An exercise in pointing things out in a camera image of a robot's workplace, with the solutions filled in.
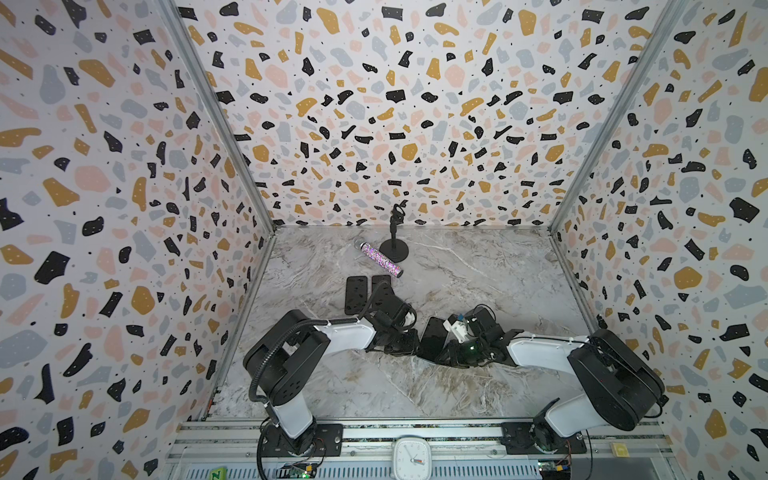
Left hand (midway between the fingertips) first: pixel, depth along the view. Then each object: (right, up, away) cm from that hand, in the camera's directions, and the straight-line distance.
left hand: (424, 348), depth 86 cm
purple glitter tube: (-15, +26, +23) cm, 38 cm away
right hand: (+3, -2, -1) cm, 4 cm away
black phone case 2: (-15, +18, +20) cm, 31 cm away
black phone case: (-22, +13, +16) cm, 30 cm away
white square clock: (-4, -20, -17) cm, 27 cm away
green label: (-48, -23, -19) cm, 56 cm away
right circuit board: (+30, -25, -15) cm, 42 cm away
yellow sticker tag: (+47, -20, -14) cm, 53 cm away
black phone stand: (-9, +29, +27) cm, 41 cm away
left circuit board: (-31, -24, -16) cm, 42 cm away
